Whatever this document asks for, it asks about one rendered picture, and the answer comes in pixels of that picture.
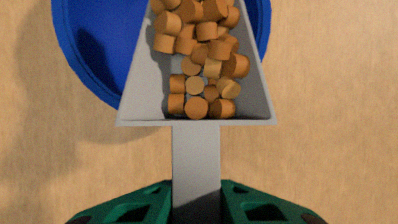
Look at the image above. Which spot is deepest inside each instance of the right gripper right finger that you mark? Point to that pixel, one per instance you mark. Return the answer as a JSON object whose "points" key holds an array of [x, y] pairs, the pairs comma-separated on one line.
{"points": [[239, 202]]}

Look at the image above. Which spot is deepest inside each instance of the grey scoop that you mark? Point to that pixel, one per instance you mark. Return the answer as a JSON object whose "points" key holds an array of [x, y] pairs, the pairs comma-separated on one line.
{"points": [[195, 144]]}

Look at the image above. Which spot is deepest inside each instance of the blue bowl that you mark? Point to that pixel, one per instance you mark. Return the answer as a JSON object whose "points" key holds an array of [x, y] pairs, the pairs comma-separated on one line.
{"points": [[98, 39]]}

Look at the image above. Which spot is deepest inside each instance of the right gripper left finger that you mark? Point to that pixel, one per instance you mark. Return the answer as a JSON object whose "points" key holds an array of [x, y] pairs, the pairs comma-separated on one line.
{"points": [[152, 202]]}

